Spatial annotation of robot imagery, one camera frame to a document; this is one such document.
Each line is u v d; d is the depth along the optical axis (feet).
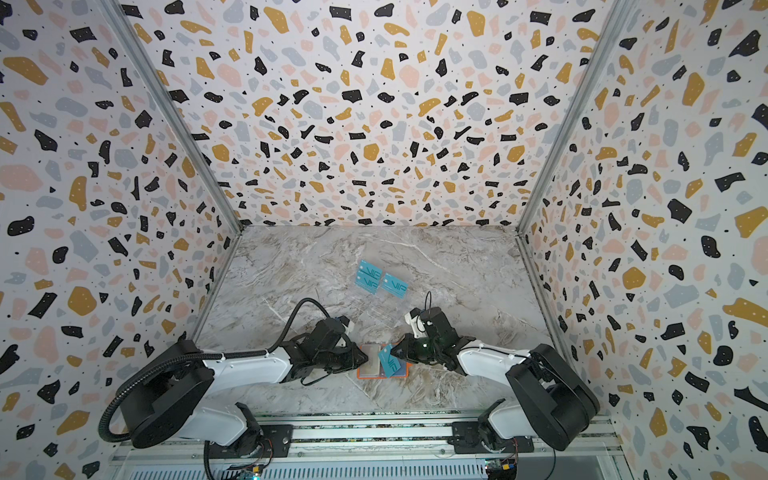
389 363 2.75
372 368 2.81
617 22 2.38
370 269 3.20
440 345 2.28
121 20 2.29
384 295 3.27
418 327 2.62
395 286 3.10
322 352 2.27
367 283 3.20
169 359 1.53
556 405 1.42
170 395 1.39
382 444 2.45
